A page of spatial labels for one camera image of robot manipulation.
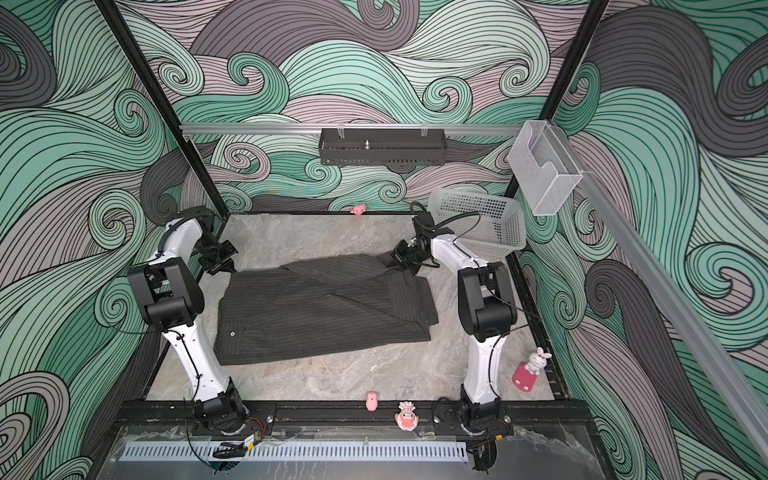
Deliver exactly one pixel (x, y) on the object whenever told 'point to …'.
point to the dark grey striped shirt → (319, 304)
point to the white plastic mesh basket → (500, 230)
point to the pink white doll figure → (406, 419)
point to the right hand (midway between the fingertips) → (387, 262)
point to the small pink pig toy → (358, 210)
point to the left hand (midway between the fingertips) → (234, 264)
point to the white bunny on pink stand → (525, 373)
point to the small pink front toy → (372, 401)
